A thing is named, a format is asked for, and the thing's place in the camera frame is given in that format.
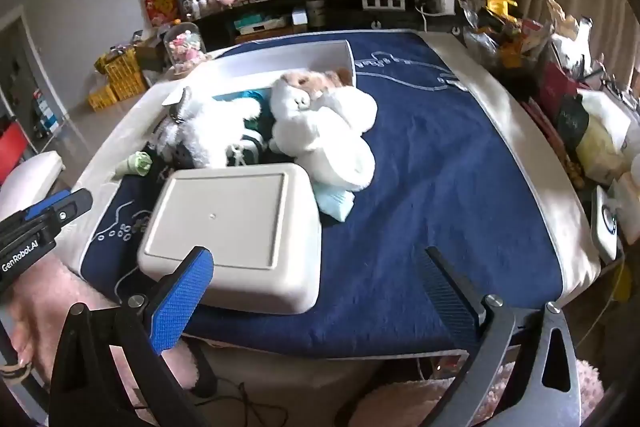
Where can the glass dome with preserved flowers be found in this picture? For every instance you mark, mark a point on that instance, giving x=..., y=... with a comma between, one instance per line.
x=185, y=47

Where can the white fleece plush toy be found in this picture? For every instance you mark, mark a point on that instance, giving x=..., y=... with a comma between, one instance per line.
x=310, y=127

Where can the white triple socket panel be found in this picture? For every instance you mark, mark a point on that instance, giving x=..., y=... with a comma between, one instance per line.
x=382, y=3

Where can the person's left hand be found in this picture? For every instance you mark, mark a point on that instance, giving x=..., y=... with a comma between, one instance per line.
x=25, y=327

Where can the pale mint cloth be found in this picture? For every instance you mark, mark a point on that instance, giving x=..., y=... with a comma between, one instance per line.
x=336, y=206

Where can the yellow plastic crate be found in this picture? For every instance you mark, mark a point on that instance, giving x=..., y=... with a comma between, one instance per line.
x=117, y=64
x=127, y=86
x=102, y=98

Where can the red chair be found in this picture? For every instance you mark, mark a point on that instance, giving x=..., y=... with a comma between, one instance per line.
x=15, y=152

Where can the white fleece cloth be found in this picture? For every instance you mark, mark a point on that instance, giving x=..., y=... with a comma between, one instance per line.
x=345, y=167

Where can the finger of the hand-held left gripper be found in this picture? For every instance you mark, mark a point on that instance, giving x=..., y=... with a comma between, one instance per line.
x=45, y=203
x=75, y=204

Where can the pile of bags and packages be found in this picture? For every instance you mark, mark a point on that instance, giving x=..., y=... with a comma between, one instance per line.
x=565, y=107

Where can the black television console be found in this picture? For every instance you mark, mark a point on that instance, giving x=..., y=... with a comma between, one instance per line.
x=345, y=17

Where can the small white box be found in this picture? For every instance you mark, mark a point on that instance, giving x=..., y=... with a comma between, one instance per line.
x=298, y=17

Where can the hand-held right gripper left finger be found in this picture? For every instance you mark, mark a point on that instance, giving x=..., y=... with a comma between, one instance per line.
x=185, y=302

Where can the teal satin cloth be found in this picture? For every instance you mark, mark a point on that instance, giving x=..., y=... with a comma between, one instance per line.
x=247, y=95

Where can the yellow toy vehicle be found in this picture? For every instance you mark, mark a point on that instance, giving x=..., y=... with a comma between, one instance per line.
x=502, y=4

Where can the green headband with rosette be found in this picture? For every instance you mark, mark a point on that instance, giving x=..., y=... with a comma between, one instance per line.
x=134, y=164

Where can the navy blue printed blanket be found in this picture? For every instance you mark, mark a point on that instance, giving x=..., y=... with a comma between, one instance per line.
x=440, y=167

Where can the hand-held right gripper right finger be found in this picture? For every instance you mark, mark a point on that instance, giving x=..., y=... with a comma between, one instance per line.
x=445, y=287

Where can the red festive box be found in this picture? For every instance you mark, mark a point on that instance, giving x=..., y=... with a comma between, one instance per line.
x=160, y=4

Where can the pink fleece pants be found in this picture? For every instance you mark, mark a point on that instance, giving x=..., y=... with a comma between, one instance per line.
x=410, y=407

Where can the stack of blue white boxes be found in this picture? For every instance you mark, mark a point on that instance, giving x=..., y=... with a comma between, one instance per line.
x=46, y=112

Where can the shallow white cardboard box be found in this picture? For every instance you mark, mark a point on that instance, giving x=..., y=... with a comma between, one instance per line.
x=280, y=57

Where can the small tan plush toy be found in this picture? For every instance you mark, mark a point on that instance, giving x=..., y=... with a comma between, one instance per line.
x=305, y=79

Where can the shaggy white unicorn plush toy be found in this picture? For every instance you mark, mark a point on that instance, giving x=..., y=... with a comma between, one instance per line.
x=215, y=122

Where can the white device with round dial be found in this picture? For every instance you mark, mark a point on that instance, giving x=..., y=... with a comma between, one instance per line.
x=606, y=222

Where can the teal white box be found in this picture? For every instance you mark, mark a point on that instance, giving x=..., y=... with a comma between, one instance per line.
x=257, y=24

